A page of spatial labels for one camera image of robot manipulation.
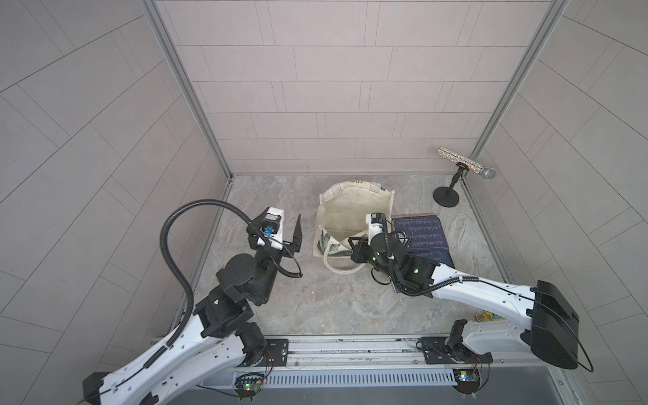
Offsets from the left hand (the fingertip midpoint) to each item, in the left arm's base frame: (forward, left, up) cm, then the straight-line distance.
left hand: (289, 210), depth 61 cm
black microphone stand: (+32, -61, -32) cm, 76 cm away
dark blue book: (+3, -48, -29) cm, 57 cm away
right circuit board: (-31, -48, -35) cm, 67 cm away
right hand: (+2, -15, -18) cm, 23 cm away
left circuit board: (-32, +11, -33) cm, 47 cm away
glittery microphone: (+26, -64, -11) cm, 70 cm away
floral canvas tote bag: (+18, -14, -26) cm, 35 cm away
